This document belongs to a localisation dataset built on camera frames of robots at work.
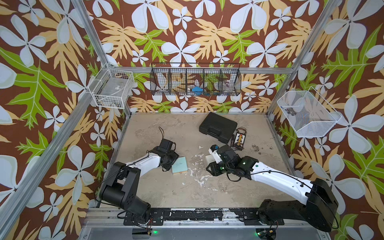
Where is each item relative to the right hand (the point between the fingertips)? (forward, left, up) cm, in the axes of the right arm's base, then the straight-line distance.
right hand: (207, 167), depth 80 cm
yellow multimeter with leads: (+27, -26, -10) cm, 38 cm away
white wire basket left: (+38, +55, +25) cm, 71 cm away
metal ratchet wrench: (+22, -20, -10) cm, 31 cm away
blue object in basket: (+43, +5, +19) cm, 47 cm away
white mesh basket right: (+20, -58, +18) cm, 64 cm away
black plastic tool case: (+33, -11, -5) cm, 35 cm away
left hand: (+11, +17, -8) cm, 22 cm away
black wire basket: (+52, +8, +21) cm, 57 cm away
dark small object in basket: (+28, -50, +15) cm, 59 cm away
